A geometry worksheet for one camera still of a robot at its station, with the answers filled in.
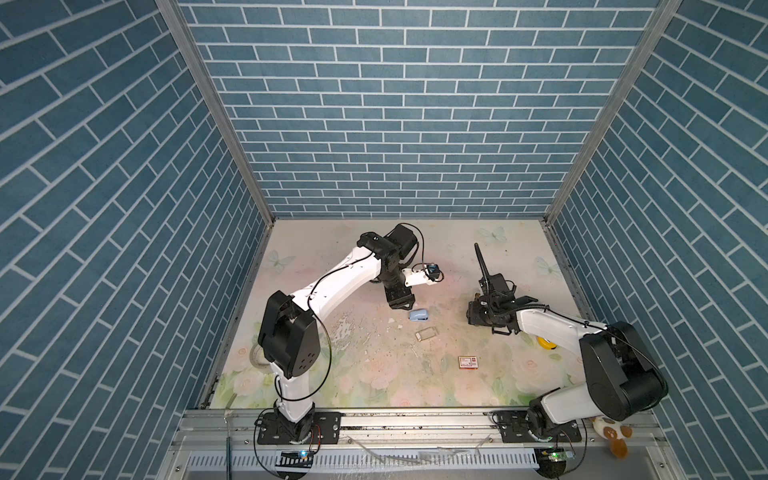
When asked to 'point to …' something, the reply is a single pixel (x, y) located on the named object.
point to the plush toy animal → (615, 432)
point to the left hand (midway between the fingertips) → (406, 295)
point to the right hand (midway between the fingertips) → (472, 310)
